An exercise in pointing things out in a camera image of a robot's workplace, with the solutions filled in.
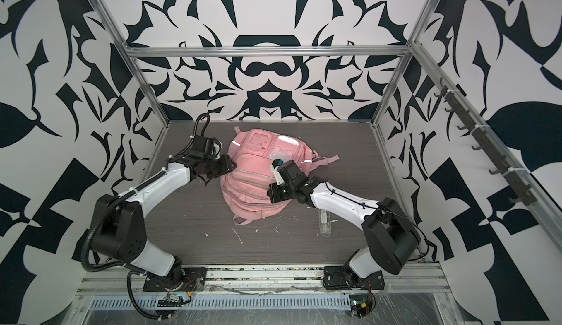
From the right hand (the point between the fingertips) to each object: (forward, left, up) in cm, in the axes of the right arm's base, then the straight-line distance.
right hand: (268, 191), depth 83 cm
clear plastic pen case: (-8, -22, -10) cm, 25 cm away
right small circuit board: (-34, -30, -12) cm, 47 cm away
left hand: (+12, +14, +3) cm, 18 cm away
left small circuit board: (-33, +29, -7) cm, 44 cm away
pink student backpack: (+3, +9, -2) cm, 10 cm away
